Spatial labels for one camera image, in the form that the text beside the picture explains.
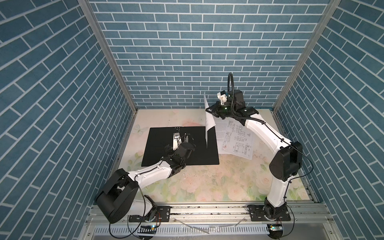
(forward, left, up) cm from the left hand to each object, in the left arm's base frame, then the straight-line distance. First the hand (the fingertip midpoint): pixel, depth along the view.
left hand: (179, 144), depth 88 cm
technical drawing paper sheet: (+9, -40, -9) cm, 42 cm away
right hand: (+11, -14, +20) cm, 27 cm away
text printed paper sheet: (+4, -17, +17) cm, 24 cm away
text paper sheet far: (+22, -29, -10) cm, 38 cm away
